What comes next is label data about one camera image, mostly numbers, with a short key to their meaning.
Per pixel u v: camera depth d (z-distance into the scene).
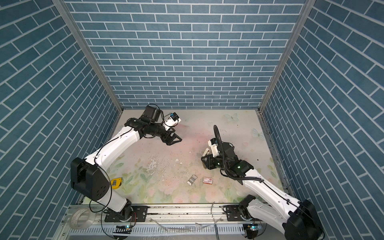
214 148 0.72
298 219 0.39
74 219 0.70
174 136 0.71
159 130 0.69
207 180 0.85
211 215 0.74
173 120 0.71
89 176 0.42
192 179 0.85
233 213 0.74
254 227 0.71
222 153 0.59
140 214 0.73
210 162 0.69
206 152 0.76
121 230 0.72
